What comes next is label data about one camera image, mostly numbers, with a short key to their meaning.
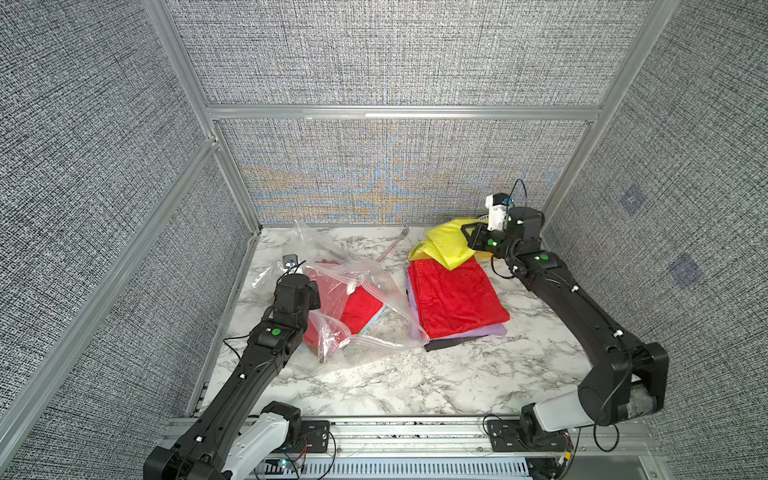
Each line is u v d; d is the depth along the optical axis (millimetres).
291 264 653
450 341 875
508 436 732
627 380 390
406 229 1180
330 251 1097
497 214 717
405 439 749
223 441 416
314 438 733
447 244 794
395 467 701
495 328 881
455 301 900
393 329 924
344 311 829
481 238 703
